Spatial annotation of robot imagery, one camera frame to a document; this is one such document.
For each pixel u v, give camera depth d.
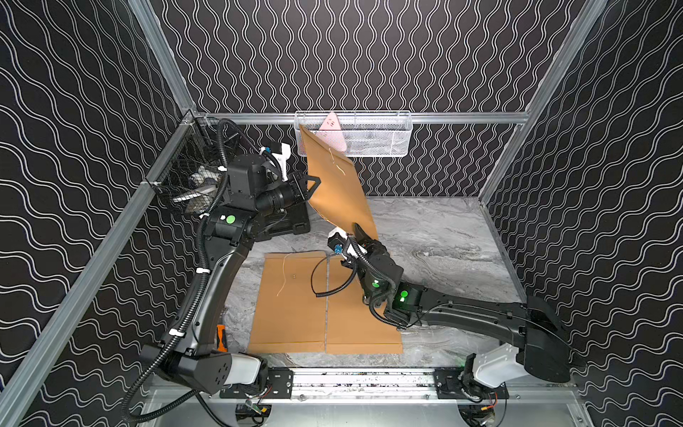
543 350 0.41
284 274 0.97
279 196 0.54
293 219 1.05
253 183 0.48
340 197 0.70
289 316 0.89
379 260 0.52
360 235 0.66
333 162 0.75
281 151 0.58
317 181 0.65
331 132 0.92
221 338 0.82
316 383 0.76
